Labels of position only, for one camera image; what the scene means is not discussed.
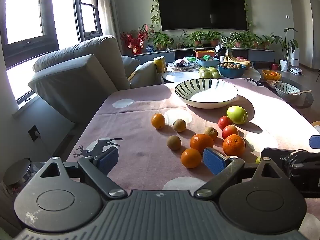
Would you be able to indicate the glass plate of snacks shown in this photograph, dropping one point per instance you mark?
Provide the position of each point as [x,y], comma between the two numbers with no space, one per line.
[183,65]

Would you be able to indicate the large orange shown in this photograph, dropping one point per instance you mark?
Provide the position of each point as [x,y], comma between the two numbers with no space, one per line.
[201,143]
[191,158]
[233,145]

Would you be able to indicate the pink peaches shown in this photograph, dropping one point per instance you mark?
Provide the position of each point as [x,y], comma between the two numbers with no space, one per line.
[242,58]

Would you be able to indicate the round white table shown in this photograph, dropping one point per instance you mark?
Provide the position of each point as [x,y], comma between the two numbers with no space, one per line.
[182,76]

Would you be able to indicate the sheer curtain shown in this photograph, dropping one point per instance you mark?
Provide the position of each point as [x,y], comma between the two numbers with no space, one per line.
[108,10]

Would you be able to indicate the potted green plant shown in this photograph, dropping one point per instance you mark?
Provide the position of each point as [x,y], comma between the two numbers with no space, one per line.
[196,38]
[240,38]
[160,40]
[213,37]
[255,40]
[267,40]

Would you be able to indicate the dark round table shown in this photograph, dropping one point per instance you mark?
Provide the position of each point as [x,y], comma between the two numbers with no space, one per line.
[306,101]

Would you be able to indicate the light blue basin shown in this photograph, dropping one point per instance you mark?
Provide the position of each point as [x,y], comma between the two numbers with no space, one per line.
[207,62]

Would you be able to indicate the small green fruit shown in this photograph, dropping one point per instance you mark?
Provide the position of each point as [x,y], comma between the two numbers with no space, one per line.
[257,160]

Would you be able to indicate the narrow black-framed window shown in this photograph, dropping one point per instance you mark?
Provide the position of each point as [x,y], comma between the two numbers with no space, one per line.
[88,12]

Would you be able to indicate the small blue-striped bowl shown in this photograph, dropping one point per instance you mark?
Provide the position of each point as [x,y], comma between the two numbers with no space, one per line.
[286,93]

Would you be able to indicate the tall plant in white pot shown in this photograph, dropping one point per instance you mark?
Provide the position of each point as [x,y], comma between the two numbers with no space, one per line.
[285,45]

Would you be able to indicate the grey sofa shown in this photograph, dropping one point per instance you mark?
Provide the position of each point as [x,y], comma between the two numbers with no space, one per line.
[75,80]

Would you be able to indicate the grey pillow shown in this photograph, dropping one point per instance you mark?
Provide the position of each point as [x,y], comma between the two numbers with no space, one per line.
[130,63]

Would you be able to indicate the spider plant in vase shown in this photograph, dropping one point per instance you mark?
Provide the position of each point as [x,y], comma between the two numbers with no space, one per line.
[228,46]

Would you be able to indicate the glass jar with lid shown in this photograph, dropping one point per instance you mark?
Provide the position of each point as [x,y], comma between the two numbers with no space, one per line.
[17,171]

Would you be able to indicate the small orange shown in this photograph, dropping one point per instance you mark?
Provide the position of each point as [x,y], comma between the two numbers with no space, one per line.
[158,120]

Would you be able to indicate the grey cushion with yellow trim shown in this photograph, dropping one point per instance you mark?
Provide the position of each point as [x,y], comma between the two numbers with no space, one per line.
[146,76]

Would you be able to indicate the grey television cabinet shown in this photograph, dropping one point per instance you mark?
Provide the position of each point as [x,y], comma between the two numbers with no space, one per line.
[260,54]

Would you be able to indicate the red pot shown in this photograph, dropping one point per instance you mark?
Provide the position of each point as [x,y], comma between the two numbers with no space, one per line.
[275,67]

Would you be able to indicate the yellow can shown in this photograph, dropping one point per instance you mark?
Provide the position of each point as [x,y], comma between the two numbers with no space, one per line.
[160,64]

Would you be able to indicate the pink deer-print tablecloth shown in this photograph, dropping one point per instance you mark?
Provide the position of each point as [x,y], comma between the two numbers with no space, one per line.
[140,130]

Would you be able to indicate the green lidded container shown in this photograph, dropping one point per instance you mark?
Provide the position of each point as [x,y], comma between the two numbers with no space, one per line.
[192,59]

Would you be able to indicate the large window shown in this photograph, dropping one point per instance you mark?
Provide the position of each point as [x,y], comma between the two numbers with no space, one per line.
[23,10]

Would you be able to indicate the bunch of bananas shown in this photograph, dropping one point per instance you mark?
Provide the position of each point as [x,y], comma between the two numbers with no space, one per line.
[236,60]

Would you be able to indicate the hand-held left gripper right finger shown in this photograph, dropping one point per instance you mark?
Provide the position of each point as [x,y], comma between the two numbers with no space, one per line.
[215,161]

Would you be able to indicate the orange box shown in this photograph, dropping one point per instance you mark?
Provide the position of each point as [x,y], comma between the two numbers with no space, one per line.
[204,54]

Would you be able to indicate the green apple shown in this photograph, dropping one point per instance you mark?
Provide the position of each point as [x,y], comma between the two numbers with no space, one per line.
[237,114]

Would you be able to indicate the brown kiwi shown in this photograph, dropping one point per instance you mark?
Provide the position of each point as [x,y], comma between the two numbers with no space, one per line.
[173,143]
[179,125]
[212,132]

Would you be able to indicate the red apple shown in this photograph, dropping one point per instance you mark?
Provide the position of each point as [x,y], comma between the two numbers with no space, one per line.
[229,131]
[224,122]

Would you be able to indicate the orange basket of oranges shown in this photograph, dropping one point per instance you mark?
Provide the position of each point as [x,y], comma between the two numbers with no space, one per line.
[271,75]

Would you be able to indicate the wooden spoon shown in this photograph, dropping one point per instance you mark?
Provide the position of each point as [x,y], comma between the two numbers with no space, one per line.
[303,92]

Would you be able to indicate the wall socket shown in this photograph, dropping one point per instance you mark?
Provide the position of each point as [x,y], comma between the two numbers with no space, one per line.
[34,133]

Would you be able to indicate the tray of green apples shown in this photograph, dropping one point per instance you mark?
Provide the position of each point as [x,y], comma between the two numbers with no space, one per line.
[208,73]

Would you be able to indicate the white air purifier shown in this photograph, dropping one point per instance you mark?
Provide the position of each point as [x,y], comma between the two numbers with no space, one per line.
[295,55]

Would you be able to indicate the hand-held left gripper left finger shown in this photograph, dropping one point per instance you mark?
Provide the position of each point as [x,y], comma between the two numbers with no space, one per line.
[107,158]

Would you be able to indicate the dark blue bowl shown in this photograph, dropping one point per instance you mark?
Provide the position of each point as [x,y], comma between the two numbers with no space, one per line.
[231,72]

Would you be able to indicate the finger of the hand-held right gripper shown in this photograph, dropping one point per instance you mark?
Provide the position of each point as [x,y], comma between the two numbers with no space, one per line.
[271,152]
[315,142]

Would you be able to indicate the leaf-striped white bowl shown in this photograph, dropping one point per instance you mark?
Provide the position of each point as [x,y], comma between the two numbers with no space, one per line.
[206,93]

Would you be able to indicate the pile of kiwis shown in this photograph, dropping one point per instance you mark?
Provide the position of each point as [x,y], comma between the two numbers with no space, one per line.
[231,66]

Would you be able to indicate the beige dish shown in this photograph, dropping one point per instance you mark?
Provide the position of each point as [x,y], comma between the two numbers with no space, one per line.
[271,83]

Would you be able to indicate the black wall television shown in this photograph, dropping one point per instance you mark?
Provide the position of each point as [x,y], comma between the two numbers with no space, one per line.
[202,5]

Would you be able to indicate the red festive decoration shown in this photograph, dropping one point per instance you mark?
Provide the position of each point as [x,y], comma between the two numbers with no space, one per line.
[135,40]

